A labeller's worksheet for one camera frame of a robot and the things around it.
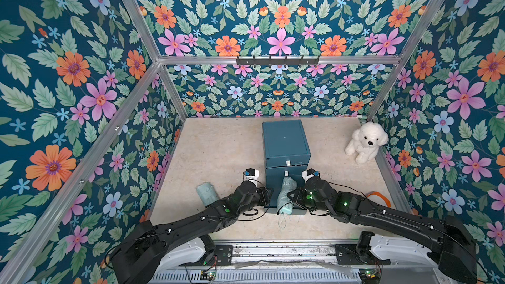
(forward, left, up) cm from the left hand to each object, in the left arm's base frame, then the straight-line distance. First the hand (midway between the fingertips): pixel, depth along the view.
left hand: (275, 191), depth 80 cm
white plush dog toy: (+18, -44, +5) cm, 48 cm away
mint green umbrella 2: (-7, -3, +3) cm, 8 cm away
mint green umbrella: (+5, +30, -7) cm, 31 cm away
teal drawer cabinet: (+12, -6, +12) cm, 17 cm away
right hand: (-4, -4, +3) cm, 6 cm away
